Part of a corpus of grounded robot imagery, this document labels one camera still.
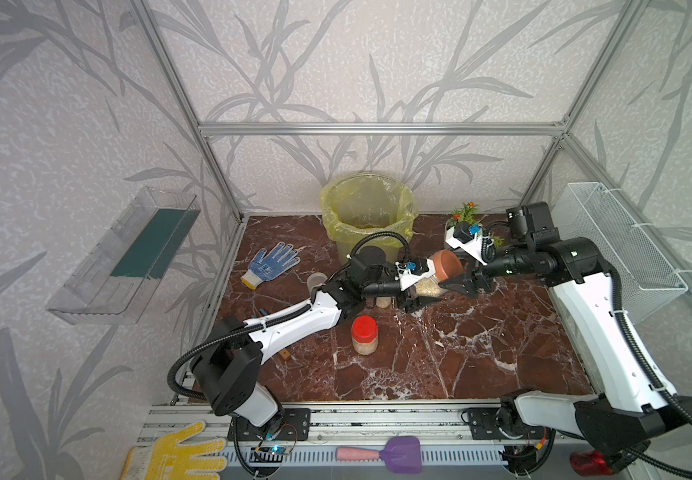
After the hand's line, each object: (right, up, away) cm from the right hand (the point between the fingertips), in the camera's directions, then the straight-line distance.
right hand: (444, 263), depth 66 cm
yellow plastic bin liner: (-21, +17, +36) cm, 45 cm away
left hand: (-1, -5, +5) cm, 7 cm away
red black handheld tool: (+30, -42, -3) cm, 52 cm away
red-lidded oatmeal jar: (-18, -19, +11) cm, 28 cm away
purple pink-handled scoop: (-9, -45, +4) cm, 46 cm away
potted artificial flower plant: (+17, +14, +33) cm, 39 cm away
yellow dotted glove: (-63, -46, +3) cm, 78 cm away
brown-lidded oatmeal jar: (-4, -5, -3) cm, 7 cm away
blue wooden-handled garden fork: (-41, -28, +18) cm, 52 cm away
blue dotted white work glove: (-54, -4, +39) cm, 67 cm away
